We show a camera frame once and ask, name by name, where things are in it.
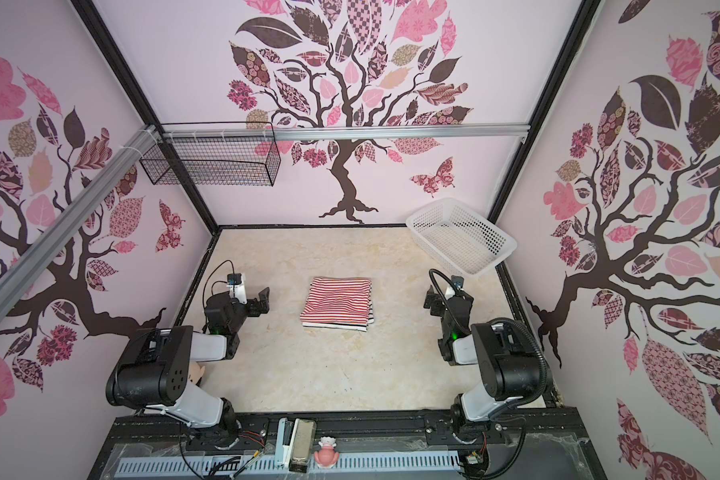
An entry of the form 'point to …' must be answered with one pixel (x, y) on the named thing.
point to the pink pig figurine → (326, 455)
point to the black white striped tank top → (344, 326)
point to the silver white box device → (295, 444)
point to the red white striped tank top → (339, 300)
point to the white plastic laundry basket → (460, 238)
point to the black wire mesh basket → (214, 153)
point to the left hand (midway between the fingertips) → (256, 290)
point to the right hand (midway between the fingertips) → (449, 285)
